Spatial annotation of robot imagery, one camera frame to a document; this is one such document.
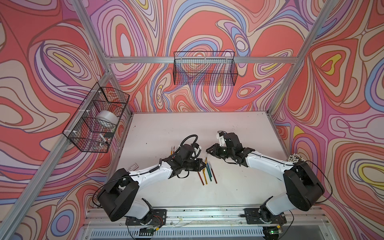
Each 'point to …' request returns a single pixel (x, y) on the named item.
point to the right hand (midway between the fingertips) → (207, 154)
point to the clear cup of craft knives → (295, 158)
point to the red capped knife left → (201, 178)
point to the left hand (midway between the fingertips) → (208, 167)
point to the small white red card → (132, 168)
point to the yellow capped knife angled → (205, 162)
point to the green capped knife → (209, 171)
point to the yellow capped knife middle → (205, 179)
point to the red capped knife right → (210, 165)
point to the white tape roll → (107, 115)
